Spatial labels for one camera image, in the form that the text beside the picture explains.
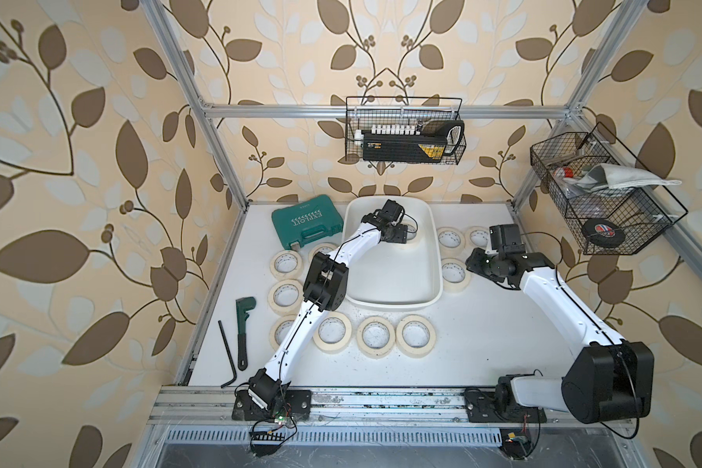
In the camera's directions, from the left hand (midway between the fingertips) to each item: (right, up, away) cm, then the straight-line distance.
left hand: (402, 234), depth 106 cm
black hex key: (-53, -35, -23) cm, 67 cm away
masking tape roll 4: (-22, -32, -23) cm, 46 cm away
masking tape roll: (-42, -11, -4) cm, 43 cm away
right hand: (+19, -9, -20) cm, 28 cm away
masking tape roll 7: (+6, +4, +5) cm, 8 cm away
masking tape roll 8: (+19, -2, +3) cm, 19 cm away
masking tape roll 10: (+17, -14, -7) cm, 23 cm away
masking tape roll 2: (-40, -23, -16) cm, 49 cm away
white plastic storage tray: (-3, -15, -4) cm, 16 cm away
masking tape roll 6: (+1, -30, -21) cm, 37 cm away
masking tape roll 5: (-11, -31, -19) cm, 38 cm away
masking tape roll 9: (+24, -3, -1) cm, 24 cm away
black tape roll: (+46, 0, -34) cm, 57 cm away
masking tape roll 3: (-39, -28, -21) cm, 53 cm away
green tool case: (-36, +5, +2) cm, 36 cm away
